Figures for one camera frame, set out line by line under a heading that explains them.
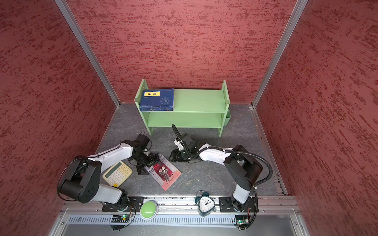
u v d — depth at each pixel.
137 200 0.76
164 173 0.85
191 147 0.69
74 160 0.44
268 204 0.76
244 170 0.46
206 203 0.71
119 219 0.72
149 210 0.71
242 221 0.70
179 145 0.80
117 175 0.82
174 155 0.77
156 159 0.79
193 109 0.81
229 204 0.74
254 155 0.43
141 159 0.73
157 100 0.80
